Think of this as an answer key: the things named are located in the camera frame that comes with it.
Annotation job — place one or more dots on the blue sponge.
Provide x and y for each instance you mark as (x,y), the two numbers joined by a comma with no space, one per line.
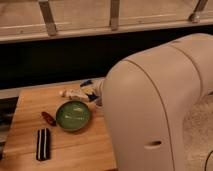
(88,90)

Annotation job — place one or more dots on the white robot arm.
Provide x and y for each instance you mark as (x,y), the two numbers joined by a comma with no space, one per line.
(146,96)

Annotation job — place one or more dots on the green ceramic bowl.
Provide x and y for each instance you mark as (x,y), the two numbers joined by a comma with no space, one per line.
(73,115)

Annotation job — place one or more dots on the white toy object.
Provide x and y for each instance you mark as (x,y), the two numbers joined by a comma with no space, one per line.
(73,94)

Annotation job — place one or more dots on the red oval object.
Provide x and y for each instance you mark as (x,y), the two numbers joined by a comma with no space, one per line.
(48,118)

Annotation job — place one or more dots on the wooden table board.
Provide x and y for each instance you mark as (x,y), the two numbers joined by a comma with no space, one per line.
(88,149)

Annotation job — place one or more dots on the black white striped cloth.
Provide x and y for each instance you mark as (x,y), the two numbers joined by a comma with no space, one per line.
(43,144)

